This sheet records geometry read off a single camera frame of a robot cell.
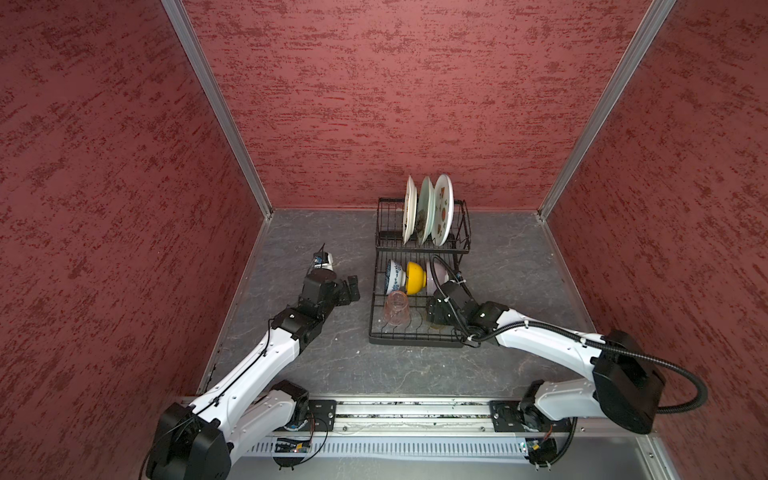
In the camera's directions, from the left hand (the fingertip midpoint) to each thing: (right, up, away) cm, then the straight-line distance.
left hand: (342, 285), depth 83 cm
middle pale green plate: (+23, +20, -10) cm, 32 cm away
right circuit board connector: (+51, -38, -12) cm, 65 cm away
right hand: (+27, -9, +2) cm, 28 cm away
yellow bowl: (+22, +1, +6) cm, 22 cm away
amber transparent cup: (+29, -14, +4) cm, 32 cm away
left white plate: (+19, +21, -8) cm, 29 cm away
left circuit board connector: (-12, -40, -11) cm, 43 cm away
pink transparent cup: (+16, -8, +4) cm, 18 cm away
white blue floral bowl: (+15, +1, +6) cm, 16 cm away
